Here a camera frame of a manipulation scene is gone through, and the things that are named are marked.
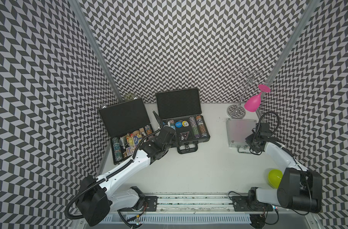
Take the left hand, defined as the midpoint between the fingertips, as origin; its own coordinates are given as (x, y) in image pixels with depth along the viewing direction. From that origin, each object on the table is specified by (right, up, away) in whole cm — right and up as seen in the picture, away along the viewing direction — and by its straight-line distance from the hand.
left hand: (174, 138), depth 80 cm
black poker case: (-33, +7, +15) cm, 37 cm away
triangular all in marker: (+6, 0, +14) cm, 15 cm away
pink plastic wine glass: (+48, +21, +6) cm, 53 cm away
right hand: (+46, -5, +8) cm, 47 cm away
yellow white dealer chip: (+6, +7, +19) cm, 21 cm away
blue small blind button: (+2, +6, +19) cm, 20 cm away
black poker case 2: (+3, +16, +24) cm, 29 cm away
